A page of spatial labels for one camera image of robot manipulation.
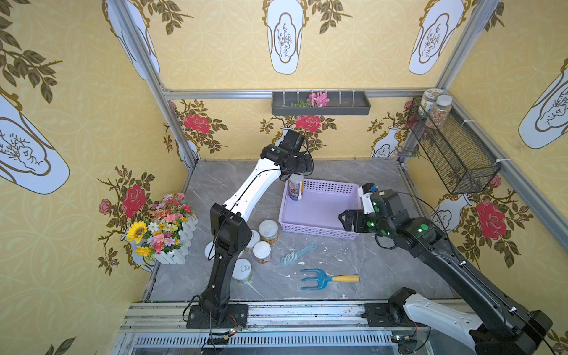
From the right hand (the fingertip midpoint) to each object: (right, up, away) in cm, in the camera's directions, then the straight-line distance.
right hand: (353, 213), depth 75 cm
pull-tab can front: (-39, -22, +4) cm, 45 cm away
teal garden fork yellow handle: (-9, -25, +6) cm, 28 cm away
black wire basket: (+43, +19, +7) cm, 47 cm away
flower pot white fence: (-63, -16, +4) cm, 65 cm away
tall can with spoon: (-19, +8, +21) cm, 30 cm away
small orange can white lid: (-32, -15, +6) cm, 36 cm away
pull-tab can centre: (-35, -12, +12) cm, 39 cm away
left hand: (-21, +17, +14) cm, 30 cm away
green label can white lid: (-30, -9, +10) cm, 33 cm away
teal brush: (-21, -19, +10) cm, 30 cm away
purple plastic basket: (-9, -3, +24) cm, 26 cm away
